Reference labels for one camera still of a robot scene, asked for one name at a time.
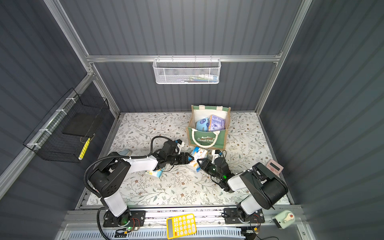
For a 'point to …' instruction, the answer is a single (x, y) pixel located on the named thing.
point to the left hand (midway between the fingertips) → (193, 162)
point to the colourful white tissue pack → (158, 173)
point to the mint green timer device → (284, 219)
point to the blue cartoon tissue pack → (202, 125)
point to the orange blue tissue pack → (198, 153)
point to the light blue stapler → (126, 152)
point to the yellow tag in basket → (84, 149)
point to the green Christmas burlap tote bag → (209, 139)
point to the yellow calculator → (180, 226)
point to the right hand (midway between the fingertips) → (199, 162)
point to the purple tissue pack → (216, 123)
